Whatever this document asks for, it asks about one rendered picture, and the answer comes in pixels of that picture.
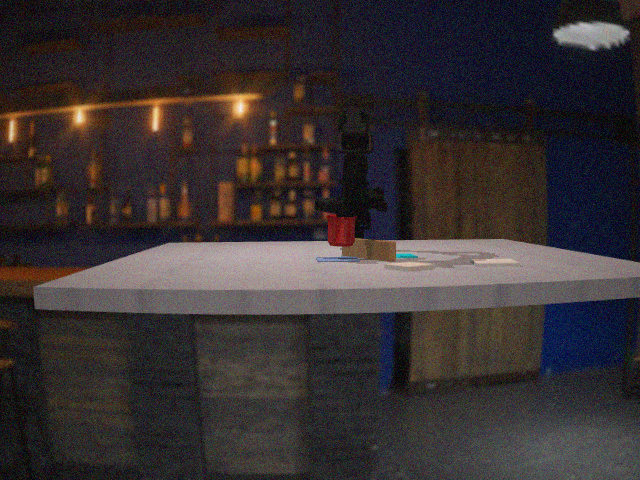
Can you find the orange wooden bar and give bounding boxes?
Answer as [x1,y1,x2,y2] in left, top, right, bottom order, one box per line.
[342,238,396,262]

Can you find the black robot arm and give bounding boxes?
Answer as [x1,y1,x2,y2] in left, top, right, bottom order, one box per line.
[338,107,384,239]

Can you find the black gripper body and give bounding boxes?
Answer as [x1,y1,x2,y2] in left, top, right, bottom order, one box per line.
[315,176,387,213]

